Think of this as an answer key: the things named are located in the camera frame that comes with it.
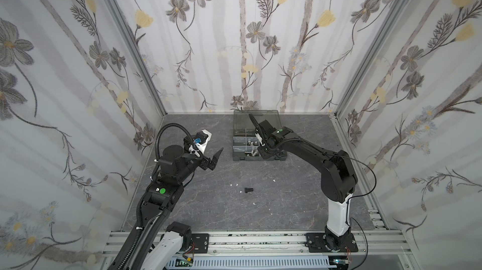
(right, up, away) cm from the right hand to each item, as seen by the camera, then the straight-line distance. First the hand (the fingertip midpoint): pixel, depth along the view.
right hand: (267, 148), depth 91 cm
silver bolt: (-7, -3, +7) cm, 10 cm away
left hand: (-24, +5, -22) cm, 33 cm away
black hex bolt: (-9, -20, -2) cm, 22 cm away
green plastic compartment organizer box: (-11, +1, +10) cm, 15 cm away
